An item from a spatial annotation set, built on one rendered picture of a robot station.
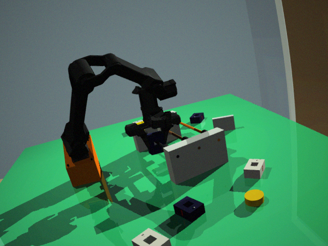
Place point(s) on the yellow round disc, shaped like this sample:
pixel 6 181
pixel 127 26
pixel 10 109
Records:
pixel 254 198

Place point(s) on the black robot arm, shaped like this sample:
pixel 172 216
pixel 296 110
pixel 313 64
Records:
pixel 83 80

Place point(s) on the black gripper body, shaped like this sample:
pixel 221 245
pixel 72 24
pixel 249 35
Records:
pixel 135 129

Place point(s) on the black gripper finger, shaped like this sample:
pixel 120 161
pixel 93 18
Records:
pixel 145 140
pixel 166 131

